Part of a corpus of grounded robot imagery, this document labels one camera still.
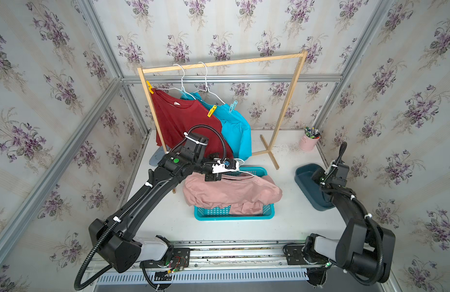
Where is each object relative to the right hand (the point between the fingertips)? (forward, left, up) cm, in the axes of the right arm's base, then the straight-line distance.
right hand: (320, 173), depth 88 cm
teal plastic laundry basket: (-17, +48, -10) cm, 52 cm away
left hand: (-8, +44, +18) cm, 49 cm away
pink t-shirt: (-13, +40, +1) cm, 42 cm away
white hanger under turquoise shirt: (+44, +59, +18) cm, 76 cm away
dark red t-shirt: (+15, +69, +22) cm, 74 cm away
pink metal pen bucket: (+24, -1, -5) cm, 24 cm away
